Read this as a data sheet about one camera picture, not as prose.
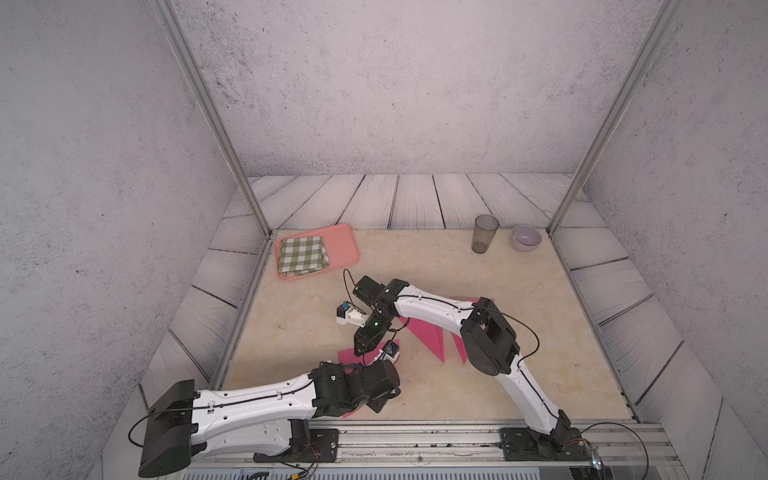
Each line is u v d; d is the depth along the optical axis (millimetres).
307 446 653
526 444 729
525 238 1147
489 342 553
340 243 1198
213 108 869
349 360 854
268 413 461
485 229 1058
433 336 865
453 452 726
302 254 1133
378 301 710
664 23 712
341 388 545
